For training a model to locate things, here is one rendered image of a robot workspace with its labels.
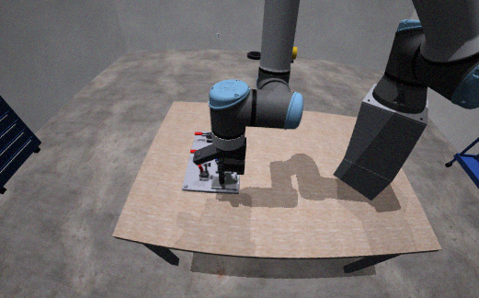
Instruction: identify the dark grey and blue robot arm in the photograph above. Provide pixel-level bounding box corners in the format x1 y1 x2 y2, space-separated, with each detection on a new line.
193 0 479 166

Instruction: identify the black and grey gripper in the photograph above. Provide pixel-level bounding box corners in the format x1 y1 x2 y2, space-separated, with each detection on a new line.
217 137 246 189

